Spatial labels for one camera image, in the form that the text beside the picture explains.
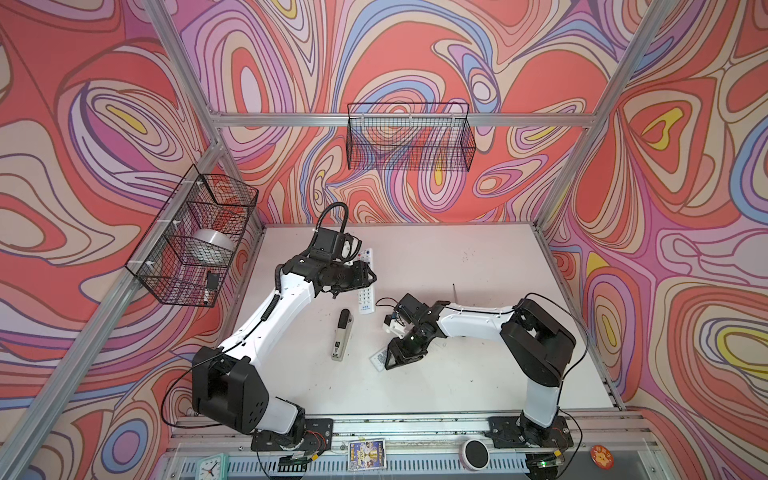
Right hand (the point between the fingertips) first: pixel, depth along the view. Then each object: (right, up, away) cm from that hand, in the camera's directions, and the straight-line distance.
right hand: (396, 369), depth 84 cm
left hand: (-7, +27, -4) cm, 28 cm away
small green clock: (-42, -16, -16) cm, 48 cm away
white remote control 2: (-5, +2, 0) cm, 6 cm away
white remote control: (-8, +21, -7) cm, 23 cm away
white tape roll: (-46, +37, -10) cm, 60 cm away
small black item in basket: (-46, +26, -11) cm, 54 cm away
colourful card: (-8, -15, -14) cm, 22 cm away
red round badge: (+49, -16, -13) cm, 53 cm away
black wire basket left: (-53, +32, -10) cm, 63 cm away
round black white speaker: (+17, -13, -17) cm, 27 cm away
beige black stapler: (-16, +9, +4) cm, 19 cm away
